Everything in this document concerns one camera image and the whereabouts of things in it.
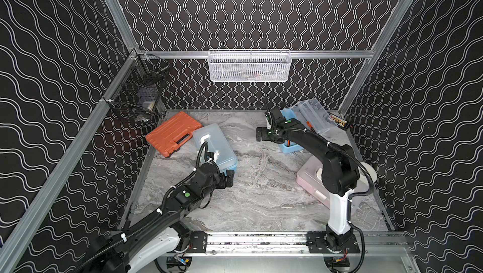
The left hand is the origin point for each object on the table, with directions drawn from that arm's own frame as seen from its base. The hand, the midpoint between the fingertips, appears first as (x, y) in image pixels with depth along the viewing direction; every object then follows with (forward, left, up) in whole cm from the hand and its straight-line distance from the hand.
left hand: (226, 169), depth 80 cm
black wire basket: (+32, +49, +11) cm, 59 cm away
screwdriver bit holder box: (+42, -62, -11) cm, 76 cm away
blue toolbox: (+20, +9, -2) cm, 22 cm away
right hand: (+22, -17, -3) cm, 28 cm away
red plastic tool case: (+23, +35, -10) cm, 43 cm away
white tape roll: (+12, -71, -12) cm, 73 cm away
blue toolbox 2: (+38, -43, -2) cm, 57 cm away
